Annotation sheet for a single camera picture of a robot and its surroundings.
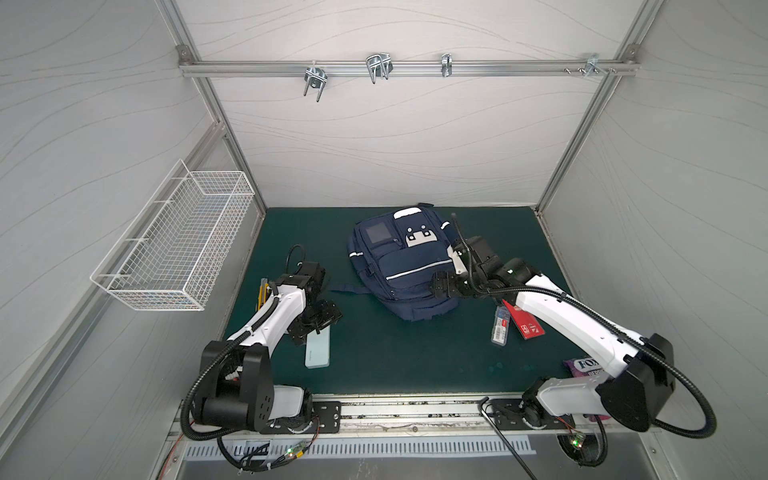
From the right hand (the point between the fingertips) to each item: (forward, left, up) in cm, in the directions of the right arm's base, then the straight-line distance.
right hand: (446, 278), depth 80 cm
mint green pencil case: (-16, +36, -15) cm, 42 cm away
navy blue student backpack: (+16, +15, -12) cm, 25 cm away
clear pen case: (-5, -18, -17) cm, 25 cm away
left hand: (-9, +33, -12) cm, 36 cm away
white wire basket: (-5, +66, +15) cm, 67 cm away
